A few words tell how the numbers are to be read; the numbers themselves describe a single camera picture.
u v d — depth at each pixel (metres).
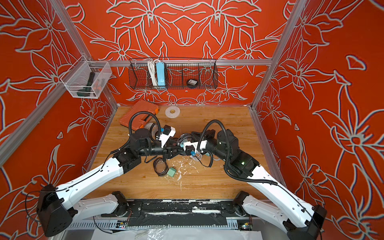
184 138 0.62
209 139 0.56
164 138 0.58
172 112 1.14
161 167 0.86
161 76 0.90
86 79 0.91
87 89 0.81
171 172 0.83
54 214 0.43
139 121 1.04
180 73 0.98
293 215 0.39
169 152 0.60
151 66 0.87
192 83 0.95
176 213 0.73
